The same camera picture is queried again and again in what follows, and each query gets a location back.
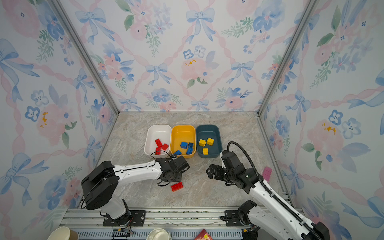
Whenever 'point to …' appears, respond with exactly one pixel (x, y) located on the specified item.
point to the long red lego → (177, 186)
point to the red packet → (203, 235)
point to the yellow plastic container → (183, 133)
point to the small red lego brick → (165, 146)
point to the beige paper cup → (64, 233)
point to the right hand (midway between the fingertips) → (212, 171)
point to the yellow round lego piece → (210, 141)
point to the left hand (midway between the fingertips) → (178, 177)
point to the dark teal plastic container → (203, 132)
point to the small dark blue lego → (190, 145)
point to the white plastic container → (155, 131)
